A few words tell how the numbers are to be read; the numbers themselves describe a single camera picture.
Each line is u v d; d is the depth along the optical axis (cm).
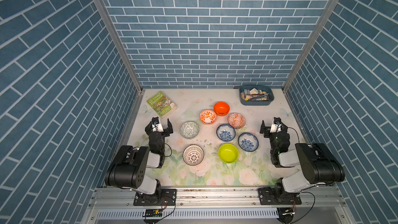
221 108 105
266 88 119
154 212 72
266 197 73
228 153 91
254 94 116
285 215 71
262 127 84
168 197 73
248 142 91
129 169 43
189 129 96
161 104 108
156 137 69
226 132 96
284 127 84
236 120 102
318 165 45
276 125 76
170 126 84
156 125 75
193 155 87
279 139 71
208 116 102
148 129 84
